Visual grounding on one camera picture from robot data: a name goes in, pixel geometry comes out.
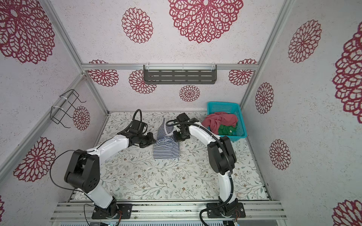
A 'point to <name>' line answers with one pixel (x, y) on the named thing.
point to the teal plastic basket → (233, 108)
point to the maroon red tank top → (214, 120)
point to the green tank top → (226, 130)
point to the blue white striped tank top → (166, 146)
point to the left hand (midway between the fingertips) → (155, 142)
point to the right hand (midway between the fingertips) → (176, 137)
